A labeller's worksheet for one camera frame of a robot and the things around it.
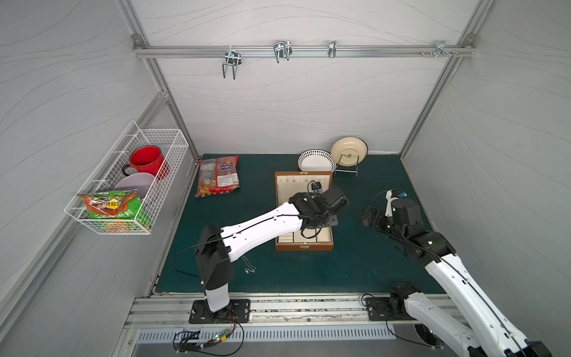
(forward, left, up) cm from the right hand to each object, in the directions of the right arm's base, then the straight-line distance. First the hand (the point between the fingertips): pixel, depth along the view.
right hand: (372, 212), depth 77 cm
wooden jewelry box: (+13, +31, -2) cm, 33 cm away
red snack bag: (+26, +67, -14) cm, 73 cm away
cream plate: (+36, +3, -5) cm, 36 cm away
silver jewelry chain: (-16, +43, -18) cm, 49 cm away
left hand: (-3, +15, 0) cm, 15 cm away
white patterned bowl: (+42, +18, -18) cm, 49 cm away
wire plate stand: (+36, +3, -19) cm, 41 cm away
